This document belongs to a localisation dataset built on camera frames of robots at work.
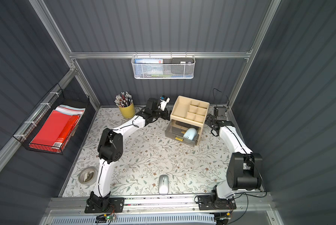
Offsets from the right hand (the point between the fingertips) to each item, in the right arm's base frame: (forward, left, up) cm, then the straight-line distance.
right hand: (210, 120), depth 90 cm
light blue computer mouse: (-12, +14, +3) cm, 18 cm away
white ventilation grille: (-51, +42, -17) cm, 68 cm away
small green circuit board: (-51, +58, -15) cm, 79 cm away
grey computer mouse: (-35, +29, -15) cm, 48 cm away
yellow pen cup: (+14, +58, -8) cm, 60 cm away
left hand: (+7, +24, +1) cm, 25 cm away
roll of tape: (-31, +74, -14) cm, 82 cm away
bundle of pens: (+16, +59, +3) cm, 61 cm away
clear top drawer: (-7, +18, -3) cm, 20 cm away
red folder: (-17, +84, +12) cm, 86 cm away
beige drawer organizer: (+3, +13, +6) cm, 15 cm away
